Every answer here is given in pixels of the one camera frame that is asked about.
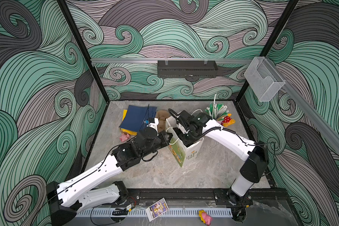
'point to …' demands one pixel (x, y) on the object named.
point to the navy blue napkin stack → (136, 116)
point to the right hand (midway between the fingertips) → (185, 142)
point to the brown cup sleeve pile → (162, 115)
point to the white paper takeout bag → (185, 155)
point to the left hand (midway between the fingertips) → (174, 134)
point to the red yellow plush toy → (228, 121)
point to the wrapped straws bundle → (217, 111)
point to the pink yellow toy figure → (205, 217)
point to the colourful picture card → (157, 209)
